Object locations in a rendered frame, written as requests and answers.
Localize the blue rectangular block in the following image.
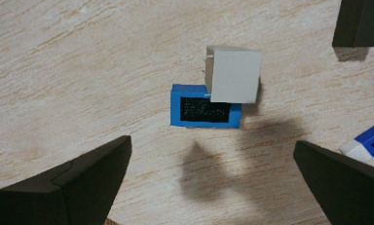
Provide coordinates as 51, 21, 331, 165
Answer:
170, 84, 242, 129

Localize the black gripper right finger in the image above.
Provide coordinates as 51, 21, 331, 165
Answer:
293, 140, 374, 225

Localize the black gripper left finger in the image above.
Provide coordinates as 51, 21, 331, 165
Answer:
0, 135, 132, 225

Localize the black rectangular block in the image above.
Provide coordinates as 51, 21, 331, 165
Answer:
331, 0, 374, 48

